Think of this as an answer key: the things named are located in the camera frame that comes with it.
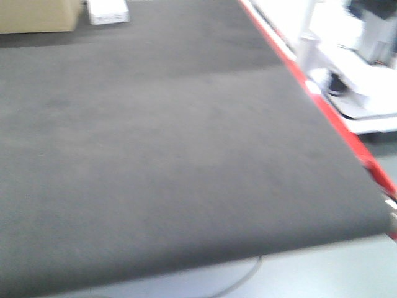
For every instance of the white carton box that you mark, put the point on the white carton box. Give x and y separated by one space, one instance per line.
108 12

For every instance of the white machine base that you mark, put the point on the white machine base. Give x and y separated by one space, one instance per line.
366 93

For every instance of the brown cardboard box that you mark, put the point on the brown cardboard box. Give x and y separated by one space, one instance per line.
34 15

